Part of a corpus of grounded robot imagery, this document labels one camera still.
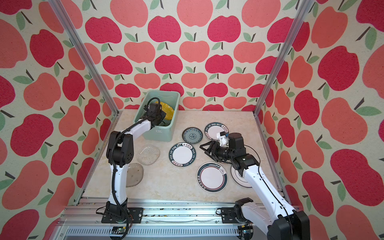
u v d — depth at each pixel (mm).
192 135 1075
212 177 862
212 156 679
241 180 858
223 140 732
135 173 881
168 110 1149
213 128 1112
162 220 735
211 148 676
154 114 806
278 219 392
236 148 593
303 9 701
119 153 593
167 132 948
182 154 964
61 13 713
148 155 966
